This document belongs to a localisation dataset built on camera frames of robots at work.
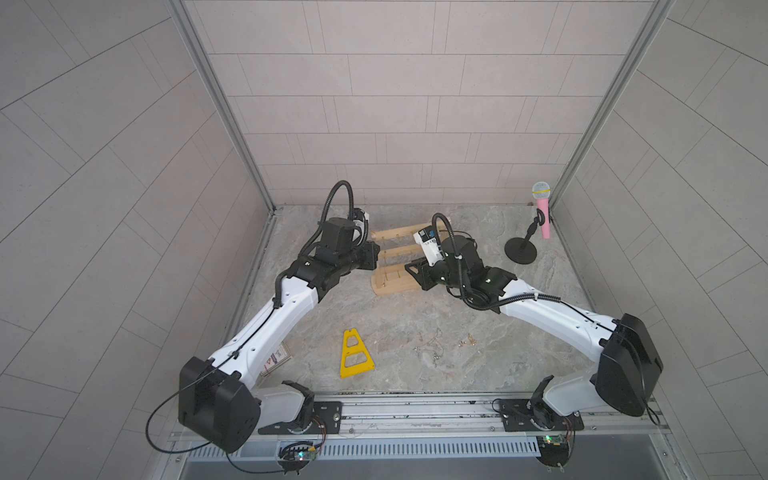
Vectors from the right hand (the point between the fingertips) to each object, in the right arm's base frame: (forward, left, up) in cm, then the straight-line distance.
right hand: (407, 266), depth 78 cm
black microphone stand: (+16, -40, -18) cm, 47 cm away
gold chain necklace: (-13, -17, -20) cm, 30 cm away
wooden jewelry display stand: (+3, +3, -11) cm, 12 cm away
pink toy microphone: (+18, -40, +6) cm, 45 cm away
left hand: (+5, +6, +4) cm, 9 cm away
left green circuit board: (-37, +28, -16) cm, 49 cm away
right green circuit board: (-39, -31, -21) cm, 54 cm away
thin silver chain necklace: (-18, -6, -19) cm, 27 cm away
